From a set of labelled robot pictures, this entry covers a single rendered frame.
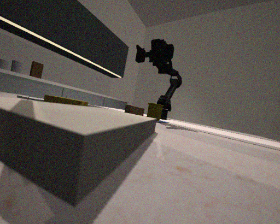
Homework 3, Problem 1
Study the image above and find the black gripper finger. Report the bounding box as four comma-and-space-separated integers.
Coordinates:
154, 41, 169, 58
136, 45, 144, 60

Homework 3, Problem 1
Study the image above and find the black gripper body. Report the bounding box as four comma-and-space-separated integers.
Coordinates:
135, 44, 174, 67

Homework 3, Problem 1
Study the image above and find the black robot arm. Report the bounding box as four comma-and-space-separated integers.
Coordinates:
150, 39, 182, 120

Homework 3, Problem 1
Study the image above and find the yellow rectangular block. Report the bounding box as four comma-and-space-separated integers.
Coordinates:
44, 95, 88, 107

